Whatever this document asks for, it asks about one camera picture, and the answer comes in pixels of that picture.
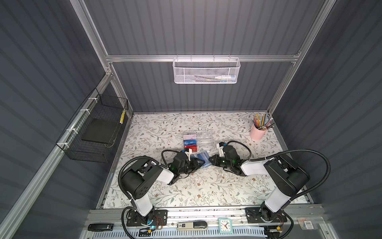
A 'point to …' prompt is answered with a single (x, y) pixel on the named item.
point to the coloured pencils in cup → (259, 121)
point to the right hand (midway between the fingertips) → (210, 160)
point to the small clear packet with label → (305, 224)
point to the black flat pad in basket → (101, 130)
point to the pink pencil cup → (256, 134)
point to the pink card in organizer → (189, 137)
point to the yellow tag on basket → (122, 117)
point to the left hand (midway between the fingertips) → (205, 163)
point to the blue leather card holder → (204, 156)
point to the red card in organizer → (194, 147)
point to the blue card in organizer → (190, 142)
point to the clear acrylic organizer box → (197, 141)
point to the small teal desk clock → (225, 225)
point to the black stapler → (99, 227)
